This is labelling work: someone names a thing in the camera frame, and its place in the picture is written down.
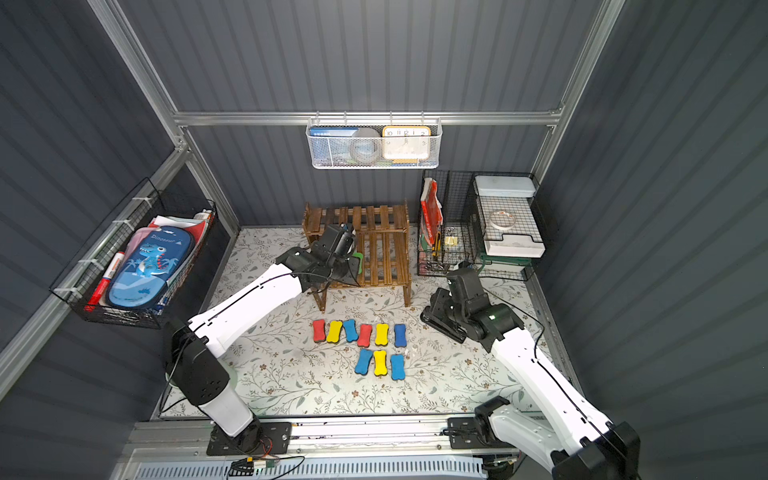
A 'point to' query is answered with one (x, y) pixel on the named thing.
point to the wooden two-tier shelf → (382, 237)
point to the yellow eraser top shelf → (334, 331)
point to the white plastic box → (514, 245)
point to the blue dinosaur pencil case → (142, 278)
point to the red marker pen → (103, 284)
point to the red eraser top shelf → (319, 330)
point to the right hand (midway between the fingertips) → (443, 297)
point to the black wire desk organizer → (480, 219)
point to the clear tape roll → (502, 220)
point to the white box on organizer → (505, 186)
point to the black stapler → (449, 329)
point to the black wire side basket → (146, 209)
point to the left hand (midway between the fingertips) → (355, 265)
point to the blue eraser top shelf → (350, 329)
